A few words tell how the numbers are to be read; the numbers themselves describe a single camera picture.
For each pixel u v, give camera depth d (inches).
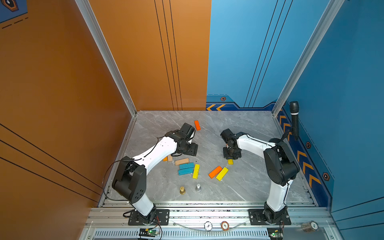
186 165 35.3
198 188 31.6
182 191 31.1
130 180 17.4
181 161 36.2
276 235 28.0
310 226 26.0
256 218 28.5
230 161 36.0
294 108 31.1
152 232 27.4
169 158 37.0
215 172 34.6
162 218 29.0
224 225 28.0
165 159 22.1
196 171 34.3
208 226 28.0
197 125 44.1
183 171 34.7
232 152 31.8
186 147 29.6
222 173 34.4
